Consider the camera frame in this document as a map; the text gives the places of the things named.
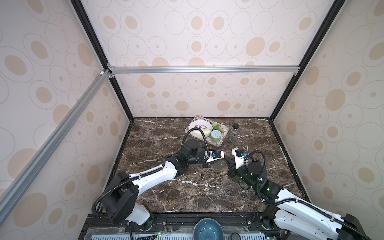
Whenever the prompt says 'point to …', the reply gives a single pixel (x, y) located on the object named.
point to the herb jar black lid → (235, 125)
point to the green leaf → (216, 127)
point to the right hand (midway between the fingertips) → (226, 157)
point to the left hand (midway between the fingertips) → (225, 154)
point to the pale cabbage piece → (198, 133)
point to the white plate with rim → (201, 123)
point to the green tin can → (216, 136)
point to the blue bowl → (208, 229)
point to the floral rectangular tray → (224, 130)
